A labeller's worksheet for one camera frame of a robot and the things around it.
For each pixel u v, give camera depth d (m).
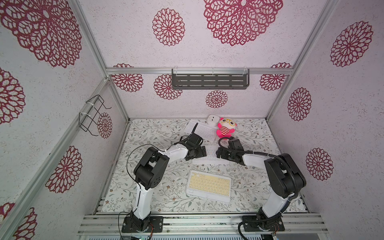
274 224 0.73
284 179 0.49
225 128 1.06
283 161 0.47
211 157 0.97
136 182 0.53
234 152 0.78
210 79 0.95
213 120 1.16
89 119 0.76
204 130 1.13
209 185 0.85
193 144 0.78
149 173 0.52
